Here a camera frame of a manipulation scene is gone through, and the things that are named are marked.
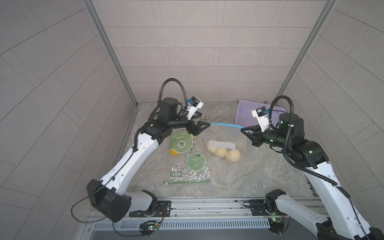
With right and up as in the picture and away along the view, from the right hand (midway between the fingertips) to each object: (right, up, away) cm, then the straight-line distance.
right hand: (241, 130), depth 63 cm
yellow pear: (+1, -16, +18) cm, 24 cm away
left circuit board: (-41, -44, +3) cm, 60 cm away
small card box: (-14, +6, +45) cm, 47 cm away
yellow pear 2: (-5, -15, +22) cm, 27 cm away
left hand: (-14, +4, +4) cm, 15 cm away
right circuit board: (+18, -44, +6) cm, 48 cm away
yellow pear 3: (-11, -12, +19) cm, 25 cm away
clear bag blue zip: (-5, -8, +12) cm, 15 cm away
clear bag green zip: (-21, -24, +18) cm, 36 cm away
